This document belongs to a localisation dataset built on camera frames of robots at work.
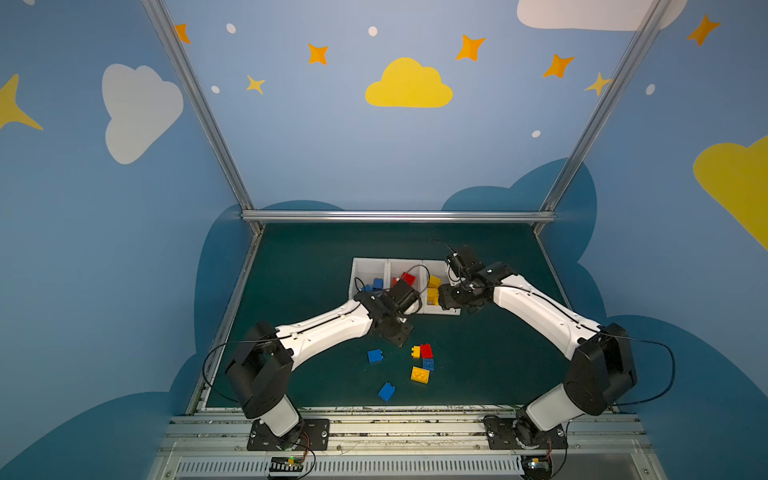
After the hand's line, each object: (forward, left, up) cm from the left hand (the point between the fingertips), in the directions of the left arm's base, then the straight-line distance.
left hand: (401, 329), depth 84 cm
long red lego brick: (+21, +2, -6) cm, 22 cm away
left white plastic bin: (+25, +12, -6) cm, 29 cm away
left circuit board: (-31, +29, -12) cm, 44 cm away
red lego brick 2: (-2, -8, -10) cm, 13 cm away
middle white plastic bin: (+5, -1, +23) cm, 24 cm away
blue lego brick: (-5, +7, -8) cm, 12 cm away
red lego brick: (+24, -3, -8) cm, 25 cm away
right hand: (+9, -14, +4) cm, 17 cm away
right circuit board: (-30, -34, -12) cm, 47 cm away
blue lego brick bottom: (-15, +4, -8) cm, 17 cm away
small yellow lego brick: (-3, -4, -9) cm, 10 cm away
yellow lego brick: (+19, -12, -3) cm, 22 cm away
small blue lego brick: (-7, -8, -8) cm, 13 cm away
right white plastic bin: (+6, -7, +21) cm, 23 cm away
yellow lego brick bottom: (-10, -6, -9) cm, 14 cm away
